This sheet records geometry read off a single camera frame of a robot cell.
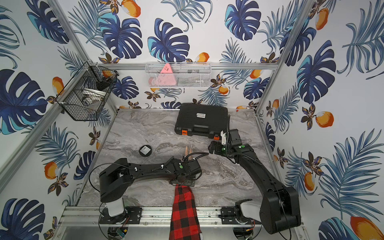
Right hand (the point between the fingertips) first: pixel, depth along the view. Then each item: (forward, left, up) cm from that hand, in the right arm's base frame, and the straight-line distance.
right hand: (216, 148), depth 85 cm
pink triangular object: (+35, +30, +24) cm, 51 cm away
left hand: (-15, +16, -9) cm, 24 cm away
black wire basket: (+17, +68, +26) cm, 75 cm away
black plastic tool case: (+28, +12, -5) cm, 31 cm away
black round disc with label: (+4, +44, -11) cm, 46 cm away
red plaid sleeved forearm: (-36, +17, -11) cm, 41 cm away
